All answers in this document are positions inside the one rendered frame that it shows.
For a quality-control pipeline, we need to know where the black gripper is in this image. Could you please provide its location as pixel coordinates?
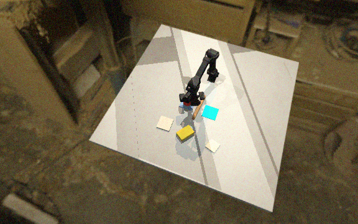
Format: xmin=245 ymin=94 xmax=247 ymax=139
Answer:
xmin=179 ymin=91 xmax=205 ymax=102

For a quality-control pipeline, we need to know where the yellow rectangular block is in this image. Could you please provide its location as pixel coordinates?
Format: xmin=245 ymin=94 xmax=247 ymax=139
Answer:
xmin=176 ymin=125 xmax=194 ymax=141

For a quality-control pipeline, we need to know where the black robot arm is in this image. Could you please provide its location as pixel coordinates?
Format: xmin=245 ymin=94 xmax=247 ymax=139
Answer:
xmin=182 ymin=49 xmax=219 ymax=106

